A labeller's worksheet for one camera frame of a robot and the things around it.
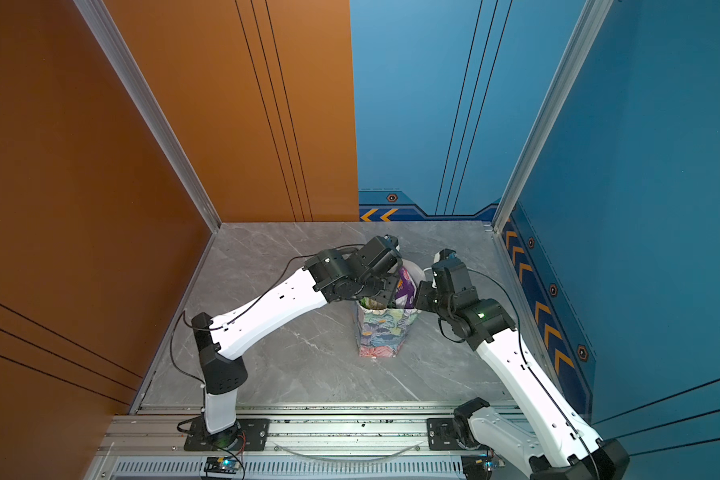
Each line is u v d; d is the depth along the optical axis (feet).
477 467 2.30
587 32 2.37
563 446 1.23
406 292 2.54
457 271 1.74
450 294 1.72
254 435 2.43
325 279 1.56
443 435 2.38
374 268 1.75
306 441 2.39
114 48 2.44
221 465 2.33
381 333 2.47
